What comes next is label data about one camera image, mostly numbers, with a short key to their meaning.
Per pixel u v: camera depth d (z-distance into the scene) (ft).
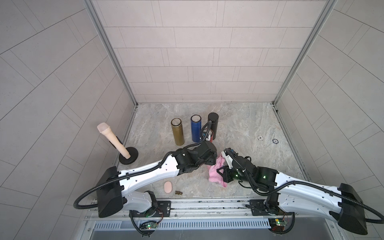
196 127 2.66
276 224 2.23
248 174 1.78
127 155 2.50
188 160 1.69
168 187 2.48
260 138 3.16
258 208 2.33
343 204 1.33
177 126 2.59
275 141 3.15
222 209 2.37
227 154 2.23
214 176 2.36
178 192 2.47
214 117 2.72
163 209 2.32
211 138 2.41
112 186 1.25
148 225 2.14
